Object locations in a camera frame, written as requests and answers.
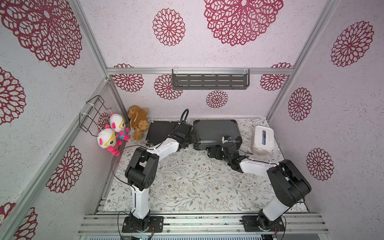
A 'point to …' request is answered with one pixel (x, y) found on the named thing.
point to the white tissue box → (263, 141)
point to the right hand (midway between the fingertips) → (215, 148)
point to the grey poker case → (211, 132)
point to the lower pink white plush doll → (106, 139)
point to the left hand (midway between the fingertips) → (194, 137)
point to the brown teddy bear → (137, 121)
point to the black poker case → (158, 131)
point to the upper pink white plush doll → (117, 124)
